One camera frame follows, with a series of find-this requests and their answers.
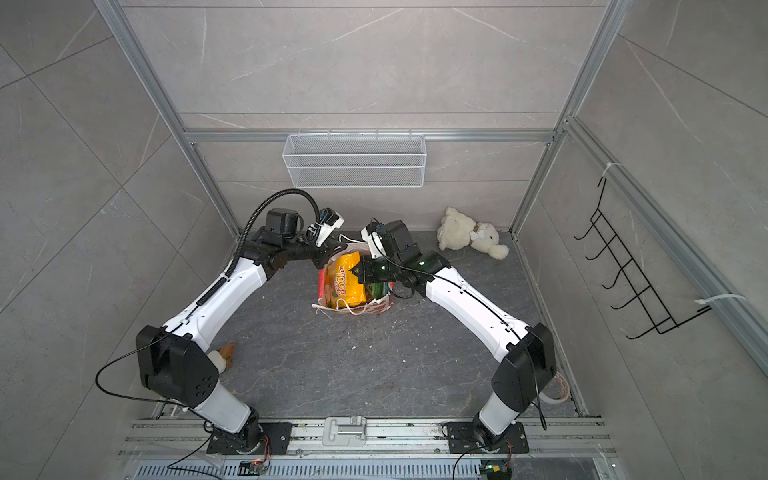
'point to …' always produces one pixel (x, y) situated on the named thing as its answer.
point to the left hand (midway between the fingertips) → (344, 238)
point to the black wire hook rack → (644, 296)
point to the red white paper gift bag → (372, 306)
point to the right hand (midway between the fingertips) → (352, 268)
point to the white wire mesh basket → (356, 161)
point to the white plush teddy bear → (458, 231)
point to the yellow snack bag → (343, 284)
